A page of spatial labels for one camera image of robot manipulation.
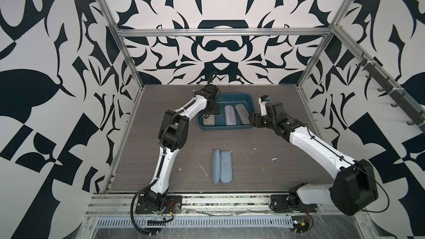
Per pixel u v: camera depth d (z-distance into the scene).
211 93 0.83
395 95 0.60
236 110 1.05
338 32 0.85
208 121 0.98
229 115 1.00
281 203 0.74
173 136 0.59
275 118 0.63
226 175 0.80
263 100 0.76
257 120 0.76
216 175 0.78
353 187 0.40
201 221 0.71
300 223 0.71
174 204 0.74
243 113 1.01
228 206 0.76
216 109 0.94
